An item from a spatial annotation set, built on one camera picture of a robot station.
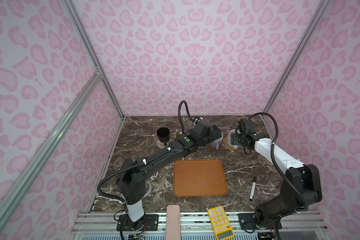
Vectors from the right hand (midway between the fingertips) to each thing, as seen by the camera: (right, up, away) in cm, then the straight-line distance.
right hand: (239, 137), depth 89 cm
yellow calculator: (-15, -41, -18) cm, 47 cm away
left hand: (-16, +4, -12) cm, 20 cm away
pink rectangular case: (-38, -39, -19) cm, 58 cm away
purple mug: (-13, -5, +5) cm, 15 cm away
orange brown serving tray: (-24, -24, -1) cm, 34 cm away
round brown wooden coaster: (-15, -8, +10) cm, 19 cm away
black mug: (-46, +2, +6) cm, 47 cm away
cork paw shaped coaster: (-4, -4, +15) cm, 16 cm away
